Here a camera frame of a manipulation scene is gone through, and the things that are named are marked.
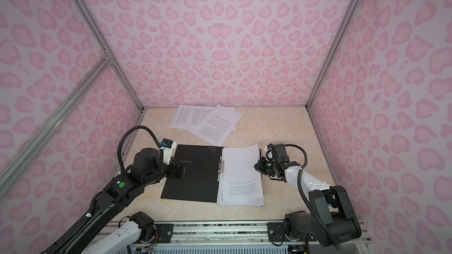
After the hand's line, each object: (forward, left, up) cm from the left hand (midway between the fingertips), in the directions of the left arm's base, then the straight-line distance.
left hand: (183, 158), depth 74 cm
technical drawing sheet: (-11, -14, -20) cm, 27 cm away
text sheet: (-3, -25, -20) cm, 32 cm away
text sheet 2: (+42, +12, -21) cm, 48 cm away
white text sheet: (+33, -12, -20) cm, 40 cm away
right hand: (+4, -32, -14) cm, 35 cm away
